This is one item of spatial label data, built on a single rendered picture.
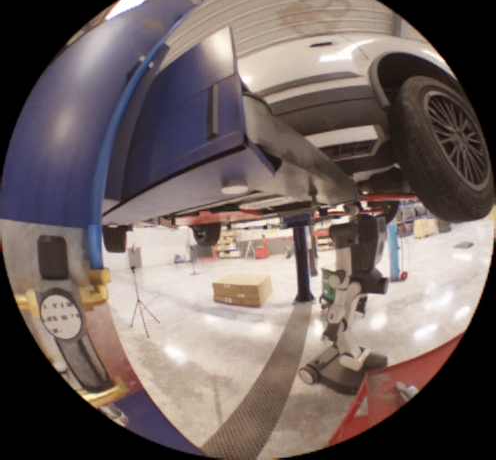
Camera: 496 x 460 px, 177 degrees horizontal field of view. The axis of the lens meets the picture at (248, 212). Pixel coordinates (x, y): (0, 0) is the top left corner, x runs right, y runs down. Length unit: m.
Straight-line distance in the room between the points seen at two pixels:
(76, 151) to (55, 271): 0.16
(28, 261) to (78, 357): 0.12
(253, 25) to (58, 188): 3.32
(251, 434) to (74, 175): 1.46
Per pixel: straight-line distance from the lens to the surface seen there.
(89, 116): 0.31
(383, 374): 0.68
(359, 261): 1.05
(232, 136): 0.15
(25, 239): 0.25
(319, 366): 1.58
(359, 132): 0.60
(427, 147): 0.77
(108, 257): 9.55
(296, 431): 1.45
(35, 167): 0.27
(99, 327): 0.27
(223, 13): 3.29
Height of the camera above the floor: 1.36
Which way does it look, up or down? 9 degrees up
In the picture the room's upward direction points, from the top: 6 degrees counter-clockwise
